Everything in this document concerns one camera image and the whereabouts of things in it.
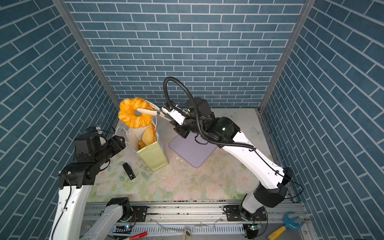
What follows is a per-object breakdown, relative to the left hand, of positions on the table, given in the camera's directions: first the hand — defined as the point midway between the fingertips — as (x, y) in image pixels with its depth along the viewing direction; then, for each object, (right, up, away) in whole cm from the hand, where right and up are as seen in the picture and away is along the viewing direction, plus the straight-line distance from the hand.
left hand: (121, 139), depth 69 cm
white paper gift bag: (+13, -10, +5) cm, 17 cm away
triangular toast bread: (+7, +1, +17) cm, 19 cm away
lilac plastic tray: (+32, -12, +29) cm, 44 cm away
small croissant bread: (+1, -5, +20) cm, 21 cm away
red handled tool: (+8, -44, -1) cm, 45 cm away
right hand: (+25, +11, -8) cm, 29 cm away
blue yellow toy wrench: (+80, -40, +1) cm, 89 cm away
